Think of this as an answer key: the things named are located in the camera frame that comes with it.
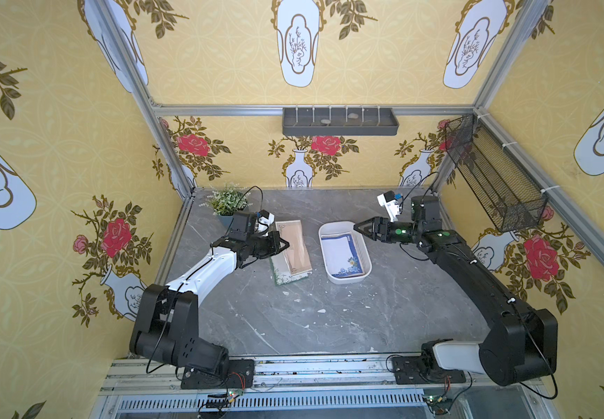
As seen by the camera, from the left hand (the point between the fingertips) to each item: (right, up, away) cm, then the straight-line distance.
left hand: (292, 244), depth 86 cm
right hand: (+20, +5, -9) cm, 23 cm away
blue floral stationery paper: (+18, -6, +10) cm, 21 cm away
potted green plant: (-24, +14, +6) cm, 28 cm away
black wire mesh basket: (+71, +15, -2) cm, 72 cm away
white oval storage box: (+15, +4, +16) cm, 23 cm away
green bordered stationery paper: (-4, -12, +8) cm, 14 cm away
